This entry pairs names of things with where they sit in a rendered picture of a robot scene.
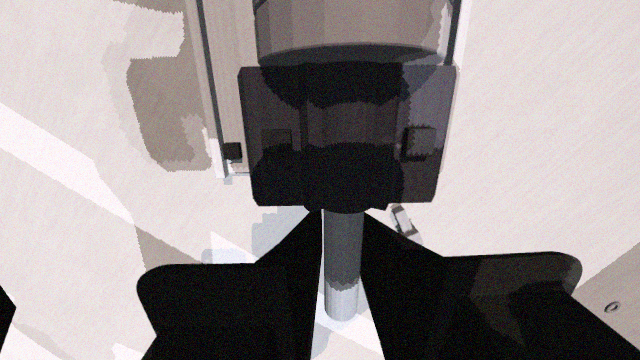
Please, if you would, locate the grey cylindrical shaft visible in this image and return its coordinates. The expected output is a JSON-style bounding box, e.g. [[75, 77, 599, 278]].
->
[[324, 210, 365, 322]]

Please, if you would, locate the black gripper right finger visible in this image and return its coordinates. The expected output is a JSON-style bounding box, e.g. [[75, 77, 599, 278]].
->
[[360, 212, 583, 360]]

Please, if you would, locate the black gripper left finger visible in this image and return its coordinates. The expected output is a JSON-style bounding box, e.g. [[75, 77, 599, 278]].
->
[[136, 210, 322, 360]]

